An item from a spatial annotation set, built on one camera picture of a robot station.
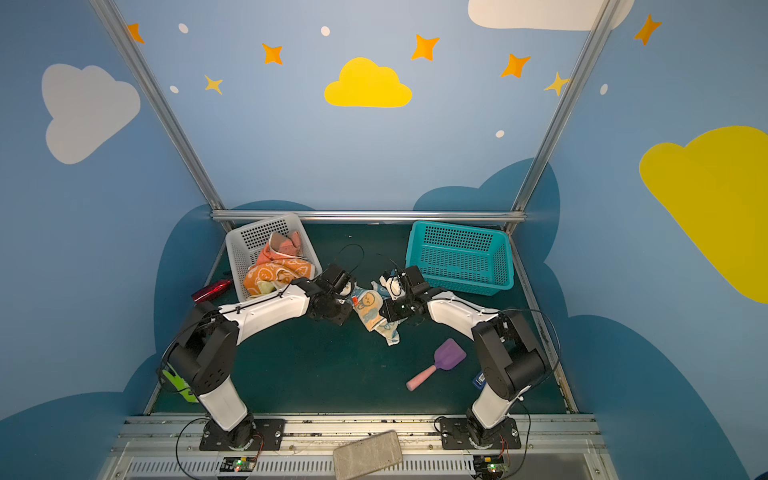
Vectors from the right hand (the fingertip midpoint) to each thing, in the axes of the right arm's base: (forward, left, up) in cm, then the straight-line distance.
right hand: (384, 309), depth 91 cm
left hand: (-2, +12, -1) cm, 12 cm away
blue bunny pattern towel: (+3, +5, -3) cm, 7 cm away
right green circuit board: (-38, -28, -7) cm, 47 cm away
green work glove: (-24, +54, -3) cm, 59 cm away
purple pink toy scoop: (-11, -20, -7) cm, 24 cm away
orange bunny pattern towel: (+7, +33, +7) cm, 35 cm away
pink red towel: (+21, +38, +2) cm, 44 cm away
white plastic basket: (+25, +55, -2) cm, 60 cm away
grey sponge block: (-37, +2, -2) cm, 38 cm away
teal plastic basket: (+26, -28, -6) cm, 39 cm away
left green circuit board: (-41, +33, -6) cm, 53 cm away
